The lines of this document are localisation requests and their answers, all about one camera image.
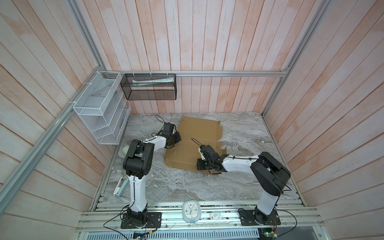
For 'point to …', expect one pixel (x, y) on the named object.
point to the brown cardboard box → (195, 132)
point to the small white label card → (215, 216)
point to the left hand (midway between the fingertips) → (180, 139)
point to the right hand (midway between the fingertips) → (196, 164)
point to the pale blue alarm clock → (191, 211)
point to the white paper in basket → (137, 82)
